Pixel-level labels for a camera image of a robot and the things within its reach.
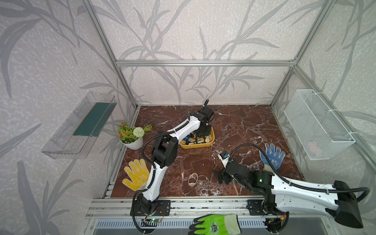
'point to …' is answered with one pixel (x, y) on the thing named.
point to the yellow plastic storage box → (198, 146)
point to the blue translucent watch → (187, 138)
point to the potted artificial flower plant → (132, 137)
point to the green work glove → (213, 224)
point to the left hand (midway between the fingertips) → (206, 132)
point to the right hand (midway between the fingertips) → (218, 167)
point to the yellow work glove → (139, 176)
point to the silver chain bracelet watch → (203, 175)
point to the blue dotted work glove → (275, 157)
